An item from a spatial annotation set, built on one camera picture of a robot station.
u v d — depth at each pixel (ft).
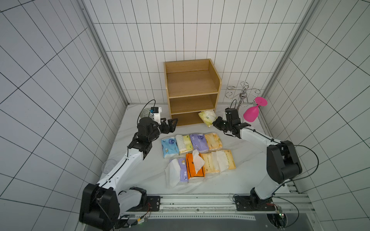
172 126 2.27
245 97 2.85
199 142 2.97
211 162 2.71
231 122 2.35
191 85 2.94
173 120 2.36
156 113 2.25
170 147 2.93
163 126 2.25
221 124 2.68
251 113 2.95
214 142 3.02
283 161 1.53
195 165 2.61
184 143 2.96
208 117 3.07
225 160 2.73
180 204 2.44
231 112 2.33
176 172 2.56
